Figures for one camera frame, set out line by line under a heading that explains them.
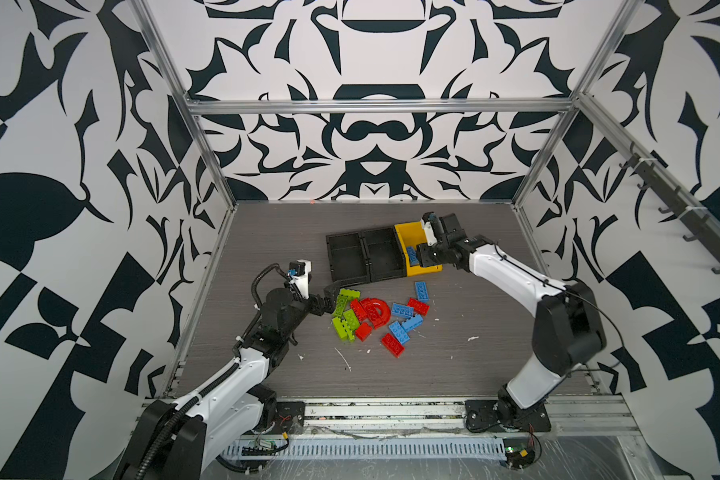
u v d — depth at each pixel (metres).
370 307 0.92
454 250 0.66
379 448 0.71
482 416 0.74
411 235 1.02
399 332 0.87
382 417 0.76
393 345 0.85
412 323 0.88
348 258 1.08
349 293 0.94
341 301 0.92
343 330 0.86
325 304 0.74
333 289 0.75
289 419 0.73
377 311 0.91
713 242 0.55
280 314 0.62
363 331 0.88
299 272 0.70
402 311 0.92
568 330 0.46
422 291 0.94
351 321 0.90
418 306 0.92
